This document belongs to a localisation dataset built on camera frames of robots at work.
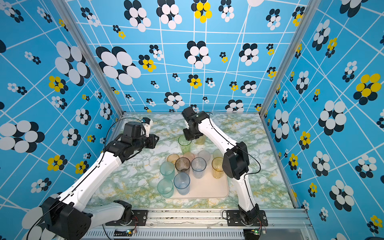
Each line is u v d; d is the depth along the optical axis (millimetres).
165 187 818
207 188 830
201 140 1017
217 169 812
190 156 911
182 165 860
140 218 738
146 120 690
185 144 866
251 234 694
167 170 866
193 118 637
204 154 926
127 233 705
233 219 725
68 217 373
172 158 871
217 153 911
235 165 528
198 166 829
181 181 810
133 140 584
